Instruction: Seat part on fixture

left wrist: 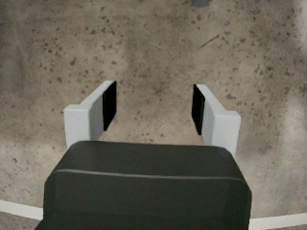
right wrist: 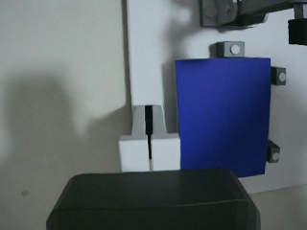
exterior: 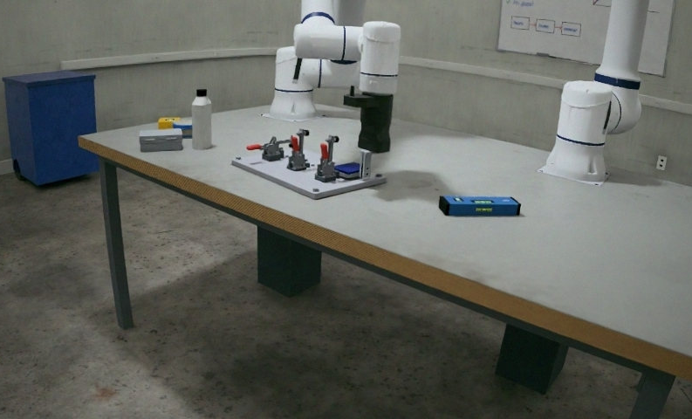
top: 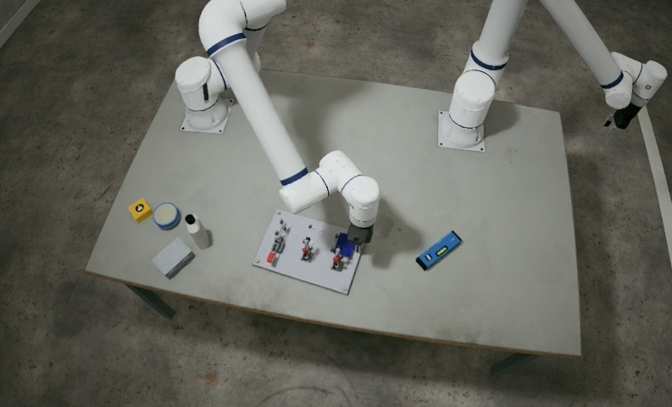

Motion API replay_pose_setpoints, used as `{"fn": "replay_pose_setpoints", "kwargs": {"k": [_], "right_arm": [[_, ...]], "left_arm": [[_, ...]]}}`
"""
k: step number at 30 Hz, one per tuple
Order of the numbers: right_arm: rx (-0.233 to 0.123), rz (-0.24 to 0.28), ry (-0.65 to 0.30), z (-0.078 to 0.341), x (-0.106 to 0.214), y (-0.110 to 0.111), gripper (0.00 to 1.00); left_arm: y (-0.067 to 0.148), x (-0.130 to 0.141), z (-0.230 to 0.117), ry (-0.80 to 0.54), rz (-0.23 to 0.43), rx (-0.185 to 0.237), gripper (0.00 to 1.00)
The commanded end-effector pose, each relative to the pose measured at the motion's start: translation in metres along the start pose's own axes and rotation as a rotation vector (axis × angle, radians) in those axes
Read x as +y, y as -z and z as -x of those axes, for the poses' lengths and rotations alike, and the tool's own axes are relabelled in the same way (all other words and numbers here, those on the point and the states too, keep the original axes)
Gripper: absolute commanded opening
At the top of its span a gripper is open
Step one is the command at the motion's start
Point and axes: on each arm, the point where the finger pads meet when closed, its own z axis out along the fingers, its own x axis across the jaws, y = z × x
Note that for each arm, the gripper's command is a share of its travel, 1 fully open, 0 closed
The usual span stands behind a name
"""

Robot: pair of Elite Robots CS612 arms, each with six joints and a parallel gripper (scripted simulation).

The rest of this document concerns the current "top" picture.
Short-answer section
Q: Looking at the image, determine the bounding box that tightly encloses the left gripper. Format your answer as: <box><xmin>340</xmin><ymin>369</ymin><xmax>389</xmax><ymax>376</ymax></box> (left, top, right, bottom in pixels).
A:
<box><xmin>603</xmin><ymin>93</ymin><xmax>649</xmax><ymax>137</ymax></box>

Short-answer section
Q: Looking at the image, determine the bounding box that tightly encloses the blue spirit level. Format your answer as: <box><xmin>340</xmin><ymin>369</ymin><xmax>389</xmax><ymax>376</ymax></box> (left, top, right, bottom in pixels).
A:
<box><xmin>415</xmin><ymin>231</ymin><xmax>462</xmax><ymax>270</ymax></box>

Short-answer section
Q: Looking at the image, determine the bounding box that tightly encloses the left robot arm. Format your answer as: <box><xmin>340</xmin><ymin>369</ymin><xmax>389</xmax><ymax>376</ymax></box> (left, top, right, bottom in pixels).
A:
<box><xmin>440</xmin><ymin>0</ymin><xmax>667</xmax><ymax>148</ymax></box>

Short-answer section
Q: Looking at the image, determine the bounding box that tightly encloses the white bottle with black cap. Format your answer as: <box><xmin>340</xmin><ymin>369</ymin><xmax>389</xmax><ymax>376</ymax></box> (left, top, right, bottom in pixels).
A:
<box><xmin>185</xmin><ymin>214</ymin><xmax>209</xmax><ymax>249</ymax></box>

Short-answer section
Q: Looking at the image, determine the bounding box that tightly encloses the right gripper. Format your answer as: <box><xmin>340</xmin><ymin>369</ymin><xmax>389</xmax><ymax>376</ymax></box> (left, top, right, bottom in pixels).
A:
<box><xmin>347</xmin><ymin>212</ymin><xmax>377</xmax><ymax>253</ymax></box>

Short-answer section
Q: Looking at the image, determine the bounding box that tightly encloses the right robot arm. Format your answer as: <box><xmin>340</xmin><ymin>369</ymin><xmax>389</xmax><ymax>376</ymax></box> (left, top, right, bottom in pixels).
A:
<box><xmin>175</xmin><ymin>0</ymin><xmax>380</xmax><ymax>222</ymax></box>

